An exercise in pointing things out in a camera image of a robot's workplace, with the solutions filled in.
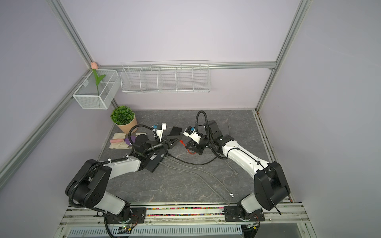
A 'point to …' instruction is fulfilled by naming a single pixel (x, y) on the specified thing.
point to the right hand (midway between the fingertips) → (188, 145)
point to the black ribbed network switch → (175, 131)
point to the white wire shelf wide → (168, 76)
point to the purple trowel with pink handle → (129, 140)
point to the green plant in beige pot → (124, 118)
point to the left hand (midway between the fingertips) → (181, 140)
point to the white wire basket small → (98, 89)
